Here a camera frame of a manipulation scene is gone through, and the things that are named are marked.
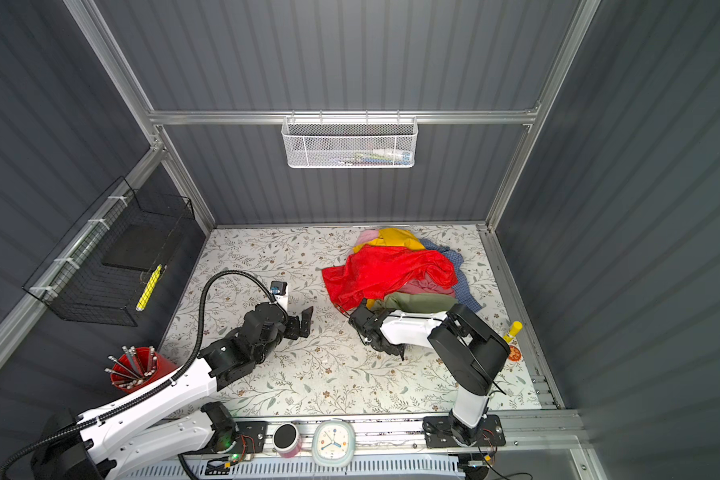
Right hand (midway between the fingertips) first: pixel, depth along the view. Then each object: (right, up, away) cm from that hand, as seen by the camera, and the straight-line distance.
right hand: (408, 331), depth 91 cm
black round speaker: (-32, -20, -23) cm, 44 cm away
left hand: (-32, +10, -12) cm, 35 cm away
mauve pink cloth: (+6, +14, +4) cm, 16 cm away
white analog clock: (-21, -22, -20) cm, 36 cm away
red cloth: (-11, +18, +2) cm, 21 cm away
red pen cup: (-70, -5, -17) cm, 73 cm away
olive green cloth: (0, +10, -6) cm, 11 cm away
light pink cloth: (-14, +31, +23) cm, 41 cm away
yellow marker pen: (-65, +16, -21) cm, 70 cm away
